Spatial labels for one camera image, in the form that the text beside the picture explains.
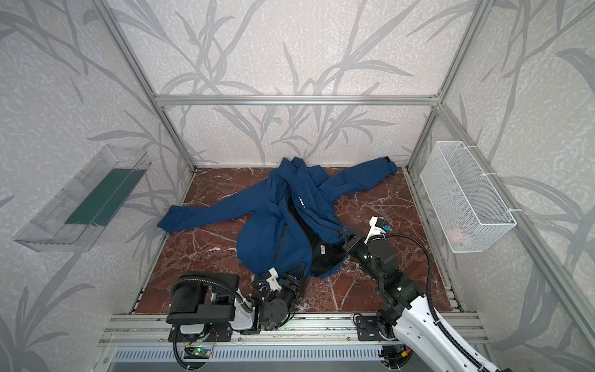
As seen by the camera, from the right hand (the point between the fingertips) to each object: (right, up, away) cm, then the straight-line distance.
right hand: (344, 223), depth 76 cm
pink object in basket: (+35, -3, -4) cm, 35 cm away
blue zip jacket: (-18, -1, +15) cm, 24 cm away
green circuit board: (-46, -39, -5) cm, 61 cm away
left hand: (-10, -15, +2) cm, 18 cm away
